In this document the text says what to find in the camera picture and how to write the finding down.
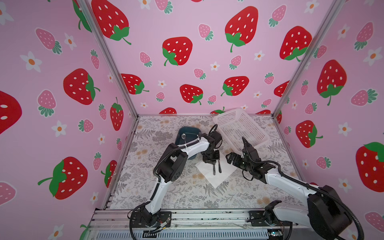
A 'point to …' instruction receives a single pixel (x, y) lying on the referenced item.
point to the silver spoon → (183, 136)
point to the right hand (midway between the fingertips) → (230, 157)
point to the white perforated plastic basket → (237, 124)
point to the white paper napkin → (206, 169)
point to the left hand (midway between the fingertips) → (218, 163)
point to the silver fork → (214, 168)
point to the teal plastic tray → (187, 134)
